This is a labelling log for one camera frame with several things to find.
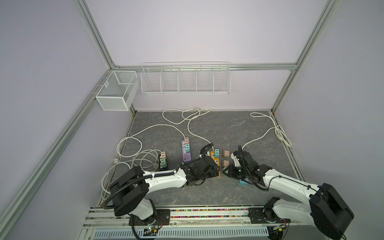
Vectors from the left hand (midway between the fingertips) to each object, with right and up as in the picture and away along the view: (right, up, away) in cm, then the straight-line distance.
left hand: (217, 171), depth 81 cm
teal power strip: (+11, -3, -9) cm, 15 cm away
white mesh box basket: (-64, +49, +19) cm, 83 cm away
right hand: (+4, -2, +4) cm, 6 cm away
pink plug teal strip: (+7, +8, +13) cm, 16 cm away
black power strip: (-29, +1, +3) cm, 29 cm away
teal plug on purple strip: (-17, +11, +11) cm, 23 cm away
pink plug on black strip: (-32, +8, +8) cm, 34 cm away
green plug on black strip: (-31, +4, +4) cm, 31 cm away
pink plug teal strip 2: (+6, +3, +8) cm, 10 cm away
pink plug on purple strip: (-18, +16, +14) cm, 28 cm away
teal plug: (+1, +9, +8) cm, 12 cm away
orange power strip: (+1, +4, +9) cm, 10 cm away
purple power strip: (-18, +6, +10) cm, 22 cm away
